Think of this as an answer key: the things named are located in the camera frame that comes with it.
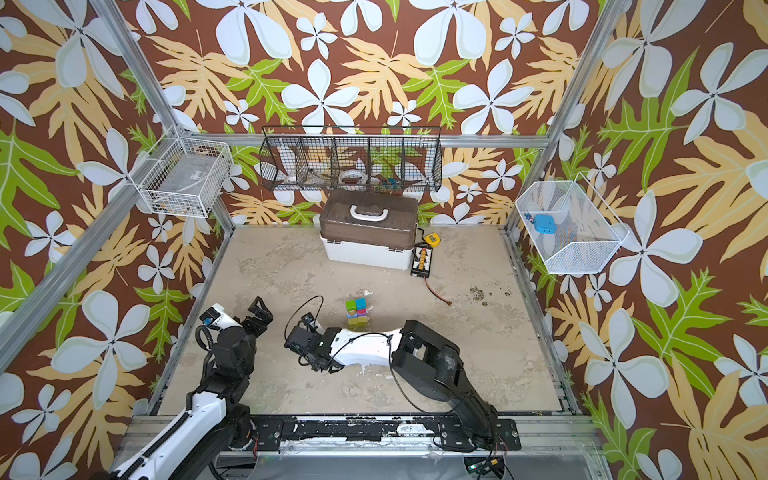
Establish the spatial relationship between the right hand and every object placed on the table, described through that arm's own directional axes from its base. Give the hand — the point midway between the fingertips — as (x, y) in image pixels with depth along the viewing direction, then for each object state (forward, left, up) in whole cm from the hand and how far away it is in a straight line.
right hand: (320, 350), depth 88 cm
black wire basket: (+53, -10, +31) cm, 62 cm away
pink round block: (+10, -13, +5) cm, 17 cm away
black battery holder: (+33, -33, +1) cm, 47 cm away
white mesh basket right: (+19, -73, +30) cm, 81 cm away
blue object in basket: (+27, -67, +25) cm, 76 cm away
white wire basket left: (+39, +39, +35) cm, 65 cm away
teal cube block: (+11, -12, +8) cm, 19 cm away
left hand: (+8, +19, +14) cm, 25 cm away
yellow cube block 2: (+8, -9, +2) cm, 12 cm away
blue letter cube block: (+9, -9, +4) cm, 14 cm away
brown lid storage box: (+33, -15, +19) cm, 40 cm away
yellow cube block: (+9, -12, +1) cm, 15 cm away
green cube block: (+11, -9, +7) cm, 16 cm away
